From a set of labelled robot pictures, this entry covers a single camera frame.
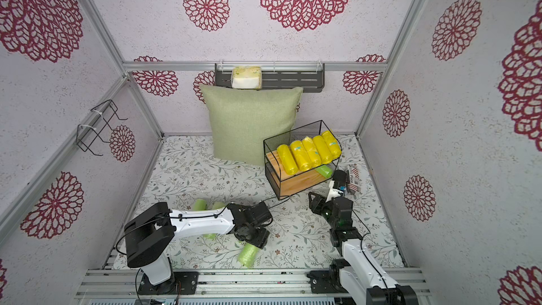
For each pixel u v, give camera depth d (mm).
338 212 655
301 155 855
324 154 858
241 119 872
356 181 977
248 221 635
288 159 851
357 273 529
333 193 763
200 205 909
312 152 860
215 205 910
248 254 787
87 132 730
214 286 734
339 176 1003
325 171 987
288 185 980
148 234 475
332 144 876
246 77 898
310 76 933
